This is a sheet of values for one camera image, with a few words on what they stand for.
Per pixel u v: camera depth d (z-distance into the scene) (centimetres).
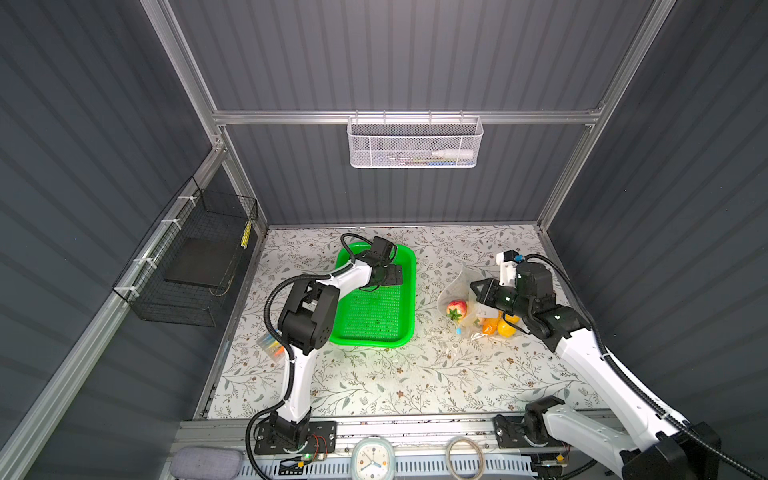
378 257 82
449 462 70
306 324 57
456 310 82
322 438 72
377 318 95
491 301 68
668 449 38
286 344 56
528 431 68
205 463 67
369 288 89
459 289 102
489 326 87
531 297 58
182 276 73
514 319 60
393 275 93
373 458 69
